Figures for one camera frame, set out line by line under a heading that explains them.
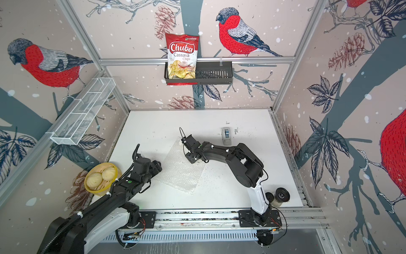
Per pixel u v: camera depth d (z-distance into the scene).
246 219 0.73
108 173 0.83
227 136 1.01
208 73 1.07
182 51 0.83
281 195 0.71
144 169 0.68
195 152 0.69
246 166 0.50
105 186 0.82
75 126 0.72
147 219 0.73
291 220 0.75
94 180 0.80
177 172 0.90
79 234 0.41
